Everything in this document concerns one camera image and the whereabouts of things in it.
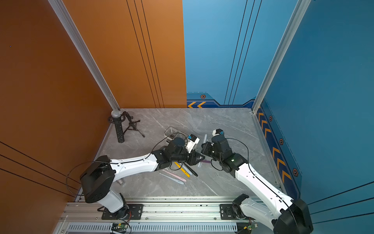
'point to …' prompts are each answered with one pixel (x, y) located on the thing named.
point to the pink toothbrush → (175, 176)
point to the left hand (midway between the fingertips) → (203, 155)
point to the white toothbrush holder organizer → (171, 133)
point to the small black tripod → (132, 125)
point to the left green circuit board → (117, 225)
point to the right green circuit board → (250, 227)
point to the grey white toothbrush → (186, 169)
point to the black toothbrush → (194, 172)
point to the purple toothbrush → (209, 162)
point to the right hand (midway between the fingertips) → (201, 145)
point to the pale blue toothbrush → (172, 179)
